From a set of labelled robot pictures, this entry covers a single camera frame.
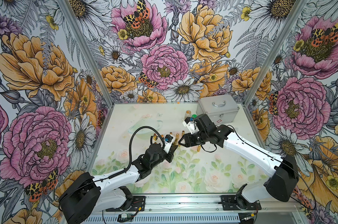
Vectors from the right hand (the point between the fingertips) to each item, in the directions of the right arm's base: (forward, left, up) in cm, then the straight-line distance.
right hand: (183, 145), depth 76 cm
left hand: (+2, +5, -6) cm, 8 cm away
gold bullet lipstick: (+17, +7, -13) cm, 23 cm away
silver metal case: (+32, -31, -7) cm, 44 cm away
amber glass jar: (+32, -6, -11) cm, 34 cm away
